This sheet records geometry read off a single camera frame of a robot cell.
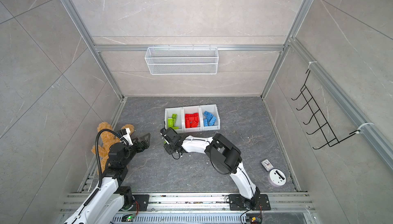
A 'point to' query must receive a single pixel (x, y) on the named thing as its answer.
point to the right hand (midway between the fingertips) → (169, 144)
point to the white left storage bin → (179, 121)
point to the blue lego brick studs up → (209, 115)
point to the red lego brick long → (192, 116)
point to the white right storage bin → (213, 109)
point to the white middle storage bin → (191, 110)
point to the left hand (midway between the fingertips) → (143, 133)
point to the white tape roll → (277, 178)
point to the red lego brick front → (195, 123)
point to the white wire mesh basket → (182, 61)
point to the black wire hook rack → (327, 132)
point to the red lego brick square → (189, 121)
